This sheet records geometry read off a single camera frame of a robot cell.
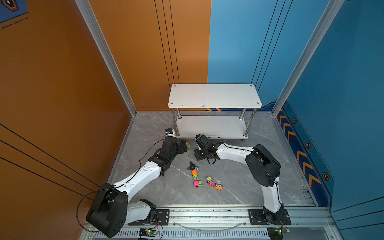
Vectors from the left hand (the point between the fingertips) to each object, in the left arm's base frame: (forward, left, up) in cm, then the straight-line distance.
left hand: (181, 140), depth 86 cm
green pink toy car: (-19, -17, -12) cm, 28 cm away
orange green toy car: (-17, -9, -12) cm, 22 cm away
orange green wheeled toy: (+4, -3, -11) cm, 12 cm away
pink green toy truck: (-21, -10, -12) cm, 26 cm away
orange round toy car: (-22, -21, -12) cm, 33 cm away
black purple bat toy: (-11, -6, -13) cm, 18 cm away
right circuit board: (-42, -48, -14) cm, 65 cm away
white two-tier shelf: (+40, -24, -15) cm, 49 cm away
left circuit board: (-43, +14, -16) cm, 48 cm away
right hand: (-2, -9, -13) cm, 16 cm away
